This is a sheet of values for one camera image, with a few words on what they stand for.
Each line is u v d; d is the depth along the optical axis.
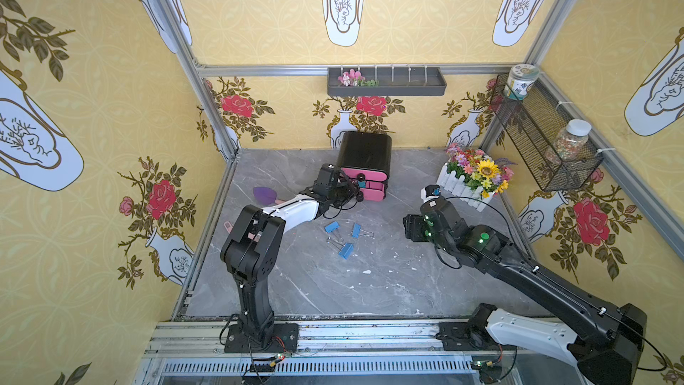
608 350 0.38
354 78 0.88
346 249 0.90
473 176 0.92
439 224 0.56
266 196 1.07
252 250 0.49
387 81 0.92
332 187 0.78
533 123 0.91
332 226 0.95
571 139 0.65
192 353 0.73
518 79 0.85
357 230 0.95
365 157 1.20
